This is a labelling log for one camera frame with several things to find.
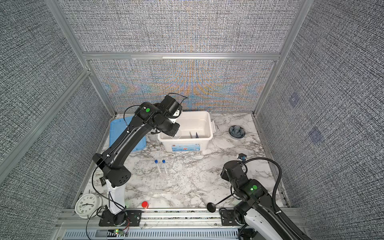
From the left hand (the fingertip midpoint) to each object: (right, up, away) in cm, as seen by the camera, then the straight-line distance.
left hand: (175, 131), depth 75 cm
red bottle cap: (-15, -37, 0) cm, 40 cm away
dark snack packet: (-41, -28, +8) cm, 51 cm away
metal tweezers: (+8, -4, +30) cm, 31 cm away
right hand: (+27, -20, +3) cm, 34 cm away
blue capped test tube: (-6, -16, +1) cm, 17 cm away
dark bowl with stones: (+41, -1, +30) cm, 51 cm away
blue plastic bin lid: (-47, +2, +35) cm, 58 cm away
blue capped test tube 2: (-10, -16, +1) cm, 19 cm away
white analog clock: (-44, -37, -1) cm, 57 cm away
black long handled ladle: (+19, -39, 0) cm, 43 cm away
